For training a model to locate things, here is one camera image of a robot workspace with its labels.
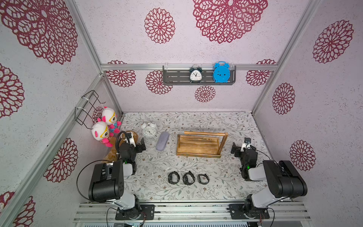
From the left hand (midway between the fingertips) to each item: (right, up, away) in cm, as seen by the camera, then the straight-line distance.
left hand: (136, 139), depth 94 cm
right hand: (+69, -2, -2) cm, 69 cm away
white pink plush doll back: (-18, +15, 0) cm, 24 cm away
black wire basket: (-23, +21, -14) cm, 34 cm away
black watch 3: (+40, -23, -11) cm, 47 cm away
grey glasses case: (+16, -2, +6) cm, 17 cm away
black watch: (+23, -21, -11) cm, 33 cm away
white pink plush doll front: (-19, +5, -9) cm, 22 cm away
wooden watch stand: (+44, -4, +7) cm, 45 cm away
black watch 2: (+32, -22, -12) cm, 40 cm away
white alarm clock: (+7, +7, +4) cm, 11 cm away
